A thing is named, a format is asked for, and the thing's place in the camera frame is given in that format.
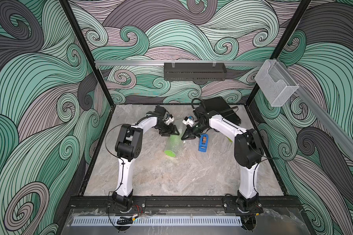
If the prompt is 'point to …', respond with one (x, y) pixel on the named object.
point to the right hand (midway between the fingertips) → (181, 139)
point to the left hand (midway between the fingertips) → (175, 134)
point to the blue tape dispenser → (203, 143)
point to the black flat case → (218, 105)
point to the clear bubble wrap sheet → (181, 131)
